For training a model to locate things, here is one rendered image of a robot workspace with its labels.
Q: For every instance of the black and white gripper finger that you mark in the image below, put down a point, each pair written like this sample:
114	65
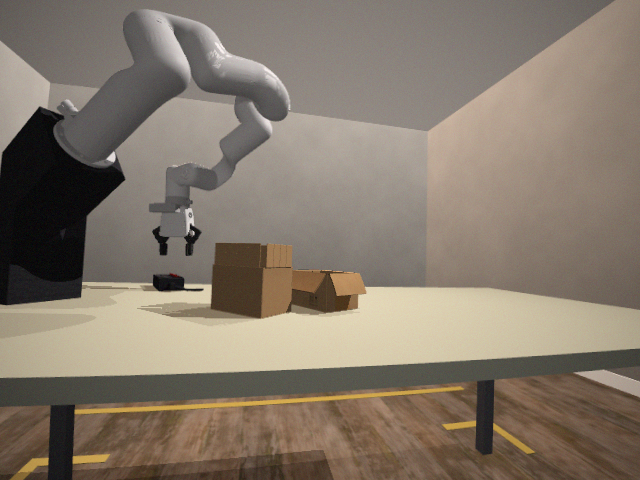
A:
191	240
162	240

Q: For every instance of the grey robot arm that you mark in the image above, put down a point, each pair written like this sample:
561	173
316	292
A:
161	72

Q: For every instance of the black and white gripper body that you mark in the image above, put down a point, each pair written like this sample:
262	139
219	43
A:
177	224

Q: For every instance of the black power strip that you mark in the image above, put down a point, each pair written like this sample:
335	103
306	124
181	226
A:
168	282

